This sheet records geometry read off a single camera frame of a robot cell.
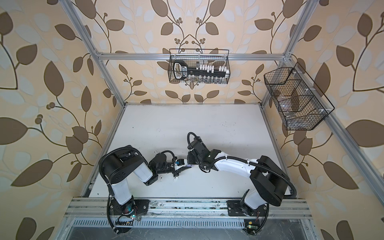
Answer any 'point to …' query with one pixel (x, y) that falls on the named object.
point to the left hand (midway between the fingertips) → (190, 162)
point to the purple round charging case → (189, 165)
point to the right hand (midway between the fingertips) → (188, 159)
